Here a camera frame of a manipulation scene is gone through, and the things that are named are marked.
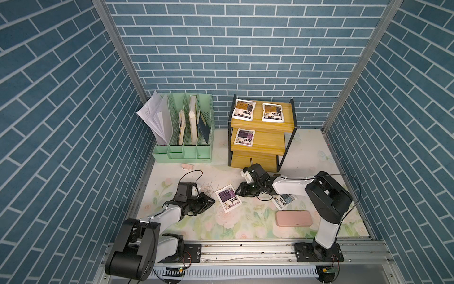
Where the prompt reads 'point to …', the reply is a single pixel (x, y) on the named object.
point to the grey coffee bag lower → (282, 200)
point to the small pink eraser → (187, 166)
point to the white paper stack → (156, 112)
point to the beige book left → (182, 125)
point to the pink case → (294, 218)
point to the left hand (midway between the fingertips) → (217, 202)
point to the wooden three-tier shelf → (259, 142)
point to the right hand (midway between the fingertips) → (238, 193)
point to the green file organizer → (180, 150)
